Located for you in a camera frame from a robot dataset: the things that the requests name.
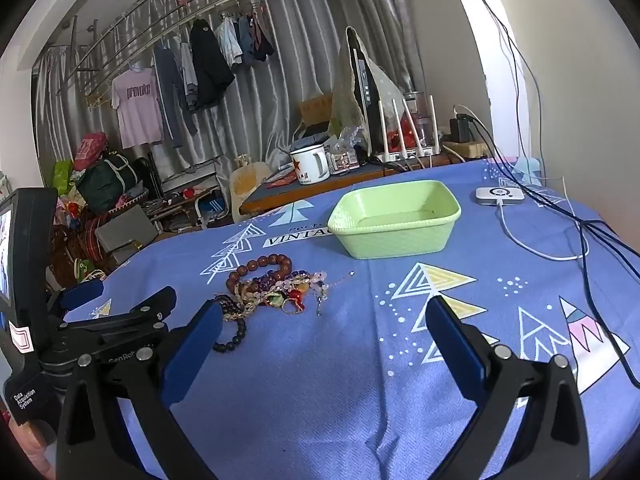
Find white enamel mug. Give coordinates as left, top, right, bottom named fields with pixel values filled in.
left=290, top=144, right=332, bottom=186

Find black cable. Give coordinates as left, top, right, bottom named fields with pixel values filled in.
left=457, top=0, right=640, bottom=266

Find small white electronic device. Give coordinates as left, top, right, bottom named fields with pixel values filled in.
left=475, top=186, right=526, bottom=207

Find dark blue cable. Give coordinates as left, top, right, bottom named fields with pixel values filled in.
left=580, top=210, right=640, bottom=392

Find white device cable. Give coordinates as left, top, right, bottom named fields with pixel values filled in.
left=497, top=175, right=591, bottom=262

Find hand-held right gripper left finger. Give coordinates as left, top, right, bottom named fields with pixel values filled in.
left=56, top=300, right=224, bottom=480

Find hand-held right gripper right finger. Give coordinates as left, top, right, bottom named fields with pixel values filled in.
left=424, top=296, right=591, bottom=480

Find flat grey box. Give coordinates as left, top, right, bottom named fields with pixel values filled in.
left=94, top=205, right=159, bottom=252

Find clear plastic snack packet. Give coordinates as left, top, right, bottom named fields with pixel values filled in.
left=327, top=127, right=369, bottom=174

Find grey curtain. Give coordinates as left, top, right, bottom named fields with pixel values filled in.
left=32, top=0, right=426, bottom=196

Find blue printed tablecloth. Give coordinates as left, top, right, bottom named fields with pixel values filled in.
left=65, top=157, right=640, bottom=480

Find beige power strip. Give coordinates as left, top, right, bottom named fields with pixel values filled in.
left=442, top=140, right=488, bottom=159

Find black power adapter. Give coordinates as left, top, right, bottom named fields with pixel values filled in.
left=450, top=116, right=473, bottom=144

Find wooden desk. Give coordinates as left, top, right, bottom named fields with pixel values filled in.
left=240, top=152, right=468, bottom=217

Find white lace cover cloth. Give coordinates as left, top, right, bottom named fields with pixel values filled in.
left=332, top=26, right=407, bottom=157

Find grey hanging pants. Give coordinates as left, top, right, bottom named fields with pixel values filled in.
left=152, top=45, right=198, bottom=149

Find dark hanging clothes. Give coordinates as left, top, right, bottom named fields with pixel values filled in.
left=237, top=12, right=276, bottom=66

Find person's left hand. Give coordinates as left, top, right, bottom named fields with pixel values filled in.
left=17, top=424, right=57, bottom=480

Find light blue hanging shirt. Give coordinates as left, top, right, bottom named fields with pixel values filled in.
left=216, top=16, right=244, bottom=69

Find black hanging shirt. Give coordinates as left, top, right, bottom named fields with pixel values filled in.
left=189, top=19, right=236, bottom=111

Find red bag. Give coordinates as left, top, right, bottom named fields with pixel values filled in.
left=74, top=132, right=109, bottom=171

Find bright green bag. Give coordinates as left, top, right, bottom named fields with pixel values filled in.
left=52, top=160, right=74, bottom=196

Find black monitor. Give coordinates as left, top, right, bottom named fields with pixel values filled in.
left=347, top=27, right=383, bottom=158

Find light green plastic basin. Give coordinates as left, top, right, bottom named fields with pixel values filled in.
left=327, top=180, right=462, bottom=260

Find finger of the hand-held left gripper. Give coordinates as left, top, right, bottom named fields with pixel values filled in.
left=47, top=278, right=105, bottom=317
left=57, top=286, right=177, bottom=346

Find cardboard box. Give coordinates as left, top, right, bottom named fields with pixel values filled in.
left=299, top=94, right=335, bottom=126

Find beige plastic jug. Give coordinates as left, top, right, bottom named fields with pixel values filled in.
left=229, top=155, right=272, bottom=223

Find glass jar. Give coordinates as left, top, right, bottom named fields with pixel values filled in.
left=402, top=91, right=432, bottom=149

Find pink printed t-shirt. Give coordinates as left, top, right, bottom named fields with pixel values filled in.
left=111, top=67, right=165, bottom=150

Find metal clothes rack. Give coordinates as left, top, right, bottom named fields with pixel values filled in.
left=55, top=0, right=346, bottom=97

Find white router with antennas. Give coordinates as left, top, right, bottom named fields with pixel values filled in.
left=376, top=97, right=443, bottom=163

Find dark green duffel bag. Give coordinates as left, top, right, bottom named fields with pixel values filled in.
left=75, top=152, right=139, bottom=213

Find pile of bead bracelets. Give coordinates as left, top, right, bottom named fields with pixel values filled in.
left=212, top=253, right=356, bottom=353

